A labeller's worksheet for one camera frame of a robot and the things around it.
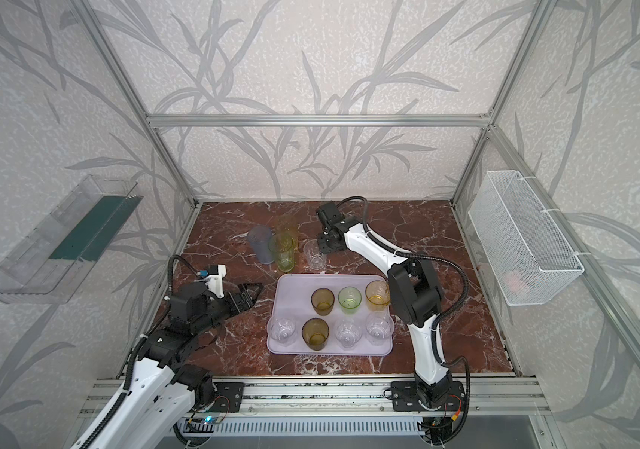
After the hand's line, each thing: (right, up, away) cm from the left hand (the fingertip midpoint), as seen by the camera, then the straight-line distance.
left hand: (255, 291), depth 76 cm
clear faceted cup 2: (+6, -14, +8) cm, 17 cm away
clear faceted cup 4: (+36, -13, +10) cm, 40 cm away
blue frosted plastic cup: (-4, +14, +21) cm, 25 cm away
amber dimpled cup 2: (+18, -6, +12) cm, 22 cm away
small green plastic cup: (+27, -6, +14) cm, 31 cm away
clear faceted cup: (+15, +6, +25) cm, 30 cm away
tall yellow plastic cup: (+1, +19, +39) cm, 44 cm away
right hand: (+19, +13, +19) cm, 30 cm away
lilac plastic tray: (+20, -10, +12) cm, 26 cm away
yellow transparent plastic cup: (+36, -5, +14) cm, 39 cm away
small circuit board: (-10, -31, -6) cm, 33 cm away
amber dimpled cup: (+16, -14, +7) cm, 22 cm away
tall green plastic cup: (+3, +11, +22) cm, 25 cm away
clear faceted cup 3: (+26, -15, +8) cm, 31 cm away
